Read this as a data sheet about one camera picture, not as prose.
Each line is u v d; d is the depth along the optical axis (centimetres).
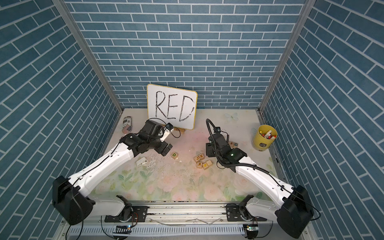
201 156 92
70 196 37
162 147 71
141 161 89
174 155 92
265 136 92
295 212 39
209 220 73
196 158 91
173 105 98
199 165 89
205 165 88
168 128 70
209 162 89
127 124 108
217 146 59
